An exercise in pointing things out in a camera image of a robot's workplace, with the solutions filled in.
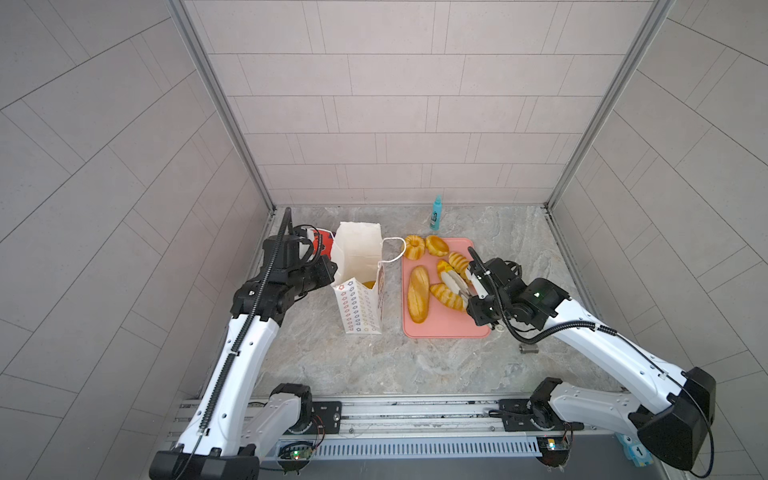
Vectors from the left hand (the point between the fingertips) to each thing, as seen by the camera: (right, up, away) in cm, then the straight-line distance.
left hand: (344, 261), depth 72 cm
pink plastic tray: (+26, -19, +15) cm, 36 cm away
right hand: (+31, -13, +4) cm, 34 cm away
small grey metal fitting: (+49, -25, +9) cm, 55 cm away
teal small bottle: (+26, +13, +31) cm, 43 cm away
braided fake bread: (+28, -12, +15) cm, 34 cm away
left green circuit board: (-10, -41, -7) cm, 43 cm away
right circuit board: (+49, -43, -4) cm, 65 cm away
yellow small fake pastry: (+28, -4, +24) cm, 37 cm away
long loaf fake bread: (+19, -11, +17) cm, 28 cm away
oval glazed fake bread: (+26, +2, +27) cm, 38 cm away
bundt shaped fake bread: (+18, +2, +27) cm, 33 cm away
